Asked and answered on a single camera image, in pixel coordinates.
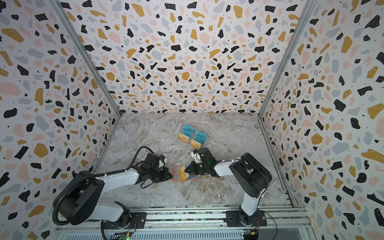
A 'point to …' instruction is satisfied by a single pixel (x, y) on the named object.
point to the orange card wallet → (178, 174)
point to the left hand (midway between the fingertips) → (175, 174)
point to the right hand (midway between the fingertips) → (184, 169)
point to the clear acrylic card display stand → (202, 145)
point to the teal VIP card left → (187, 130)
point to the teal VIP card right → (200, 137)
